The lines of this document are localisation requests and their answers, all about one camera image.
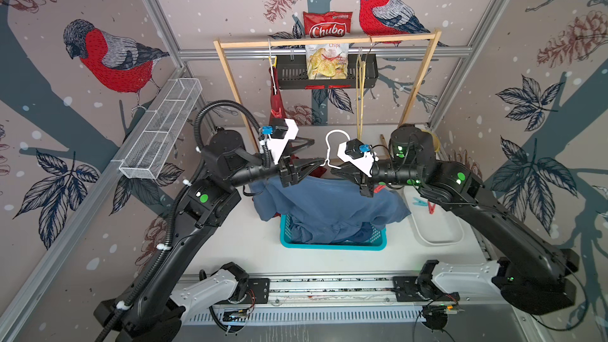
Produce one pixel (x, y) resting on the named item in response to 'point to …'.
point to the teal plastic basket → (376, 239)
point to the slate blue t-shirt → (327, 209)
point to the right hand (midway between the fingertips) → (334, 166)
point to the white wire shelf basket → (144, 158)
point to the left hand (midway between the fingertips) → (318, 146)
